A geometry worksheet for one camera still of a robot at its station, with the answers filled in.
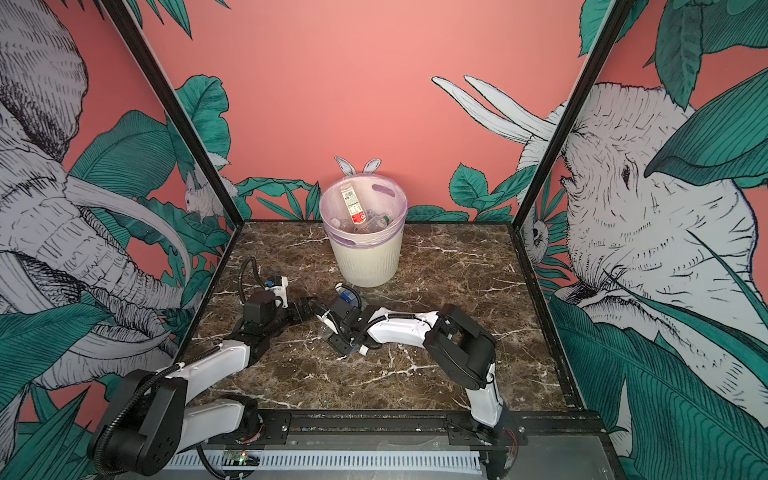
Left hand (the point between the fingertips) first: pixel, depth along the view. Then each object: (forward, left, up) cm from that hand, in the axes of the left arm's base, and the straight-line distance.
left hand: (307, 296), depth 89 cm
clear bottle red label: (+23, -20, +7) cm, 31 cm away
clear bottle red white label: (+21, -15, +14) cm, 30 cm away
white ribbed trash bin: (+7, -20, +4) cm, 21 cm away
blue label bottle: (+2, -12, -4) cm, 13 cm away
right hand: (-10, -9, -6) cm, 15 cm away
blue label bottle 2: (-14, -9, +11) cm, 20 cm away
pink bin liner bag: (+30, -21, +14) cm, 40 cm away
